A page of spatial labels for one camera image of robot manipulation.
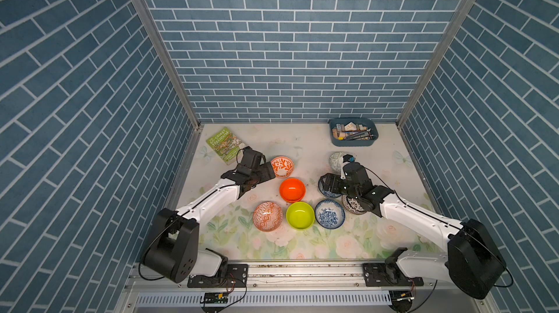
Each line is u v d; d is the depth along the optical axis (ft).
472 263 1.36
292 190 3.06
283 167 3.33
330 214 2.85
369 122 3.79
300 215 2.82
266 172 2.61
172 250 1.37
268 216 2.84
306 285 2.39
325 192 2.56
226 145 3.55
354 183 2.17
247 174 2.19
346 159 2.53
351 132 3.78
